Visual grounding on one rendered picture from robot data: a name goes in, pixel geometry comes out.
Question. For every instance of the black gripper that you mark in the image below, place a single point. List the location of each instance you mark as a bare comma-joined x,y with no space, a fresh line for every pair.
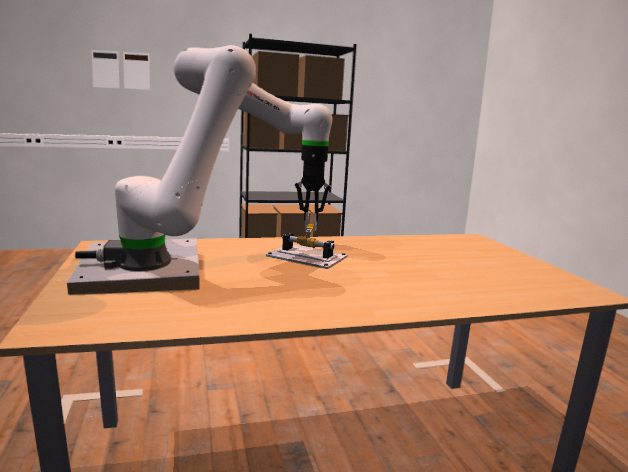
313,180

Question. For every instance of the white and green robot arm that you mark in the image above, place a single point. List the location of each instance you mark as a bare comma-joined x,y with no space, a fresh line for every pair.
146,206

